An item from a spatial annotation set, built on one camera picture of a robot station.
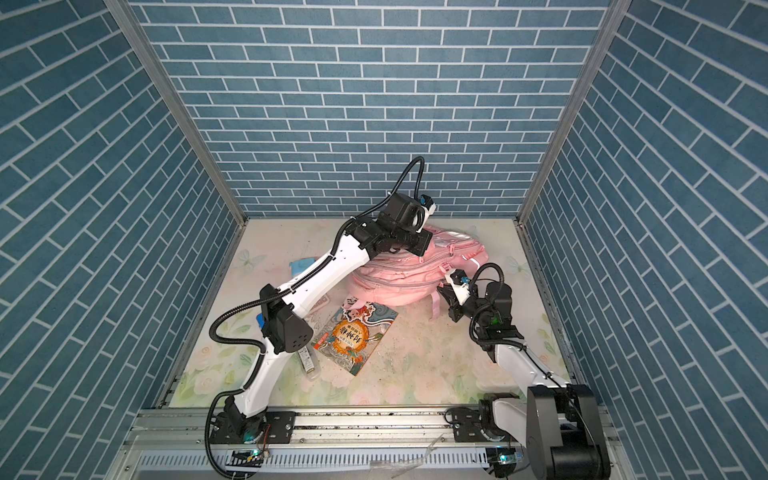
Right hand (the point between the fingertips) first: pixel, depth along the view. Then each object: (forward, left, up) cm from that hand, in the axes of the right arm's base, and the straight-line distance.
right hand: (445, 288), depth 84 cm
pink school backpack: (-3, +11, +8) cm, 14 cm away
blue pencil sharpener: (+10, +49, -9) cm, 50 cm away
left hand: (+8, +3, +11) cm, 14 cm away
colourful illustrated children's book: (-11, +27, -13) cm, 32 cm away
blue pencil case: (-22, +39, +18) cm, 48 cm away
